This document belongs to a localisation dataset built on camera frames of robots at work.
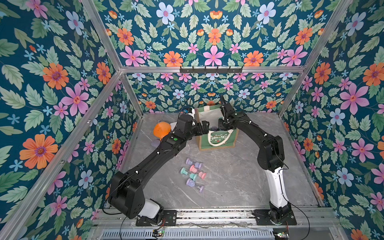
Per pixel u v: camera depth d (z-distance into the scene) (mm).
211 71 921
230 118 715
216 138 932
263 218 732
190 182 821
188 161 907
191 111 715
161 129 982
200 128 700
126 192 409
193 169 877
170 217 738
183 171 877
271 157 592
